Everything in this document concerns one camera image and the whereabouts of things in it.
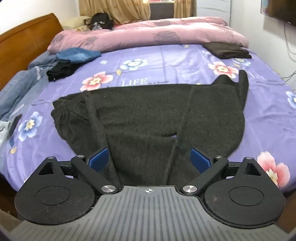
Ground pink duvet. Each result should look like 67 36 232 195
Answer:
47 17 249 53

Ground folded dark brown pants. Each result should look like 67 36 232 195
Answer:
203 42 252 60

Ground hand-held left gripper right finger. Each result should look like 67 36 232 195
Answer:
181 148 264 194

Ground black cable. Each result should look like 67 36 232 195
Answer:
282 21 296 55

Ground wall television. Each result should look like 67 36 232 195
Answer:
260 0 296 25

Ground narrow tan curtain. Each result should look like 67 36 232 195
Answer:
173 0 197 18

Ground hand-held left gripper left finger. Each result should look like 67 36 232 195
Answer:
35 147 118 194

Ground purple floral bed sheet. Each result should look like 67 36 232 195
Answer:
0 43 296 193

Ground black bag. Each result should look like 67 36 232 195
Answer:
84 12 114 30

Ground wooden headboard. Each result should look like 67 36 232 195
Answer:
0 13 64 91

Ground black garment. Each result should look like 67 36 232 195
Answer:
46 61 78 82

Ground blue denim garment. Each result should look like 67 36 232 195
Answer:
56 47 102 64

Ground dark grey fleece pants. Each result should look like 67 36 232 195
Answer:
51 70 249 186

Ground light blue jeans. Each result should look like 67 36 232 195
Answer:
0 52 58 122

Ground wide tan curtain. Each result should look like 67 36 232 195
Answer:
79 0 151 25

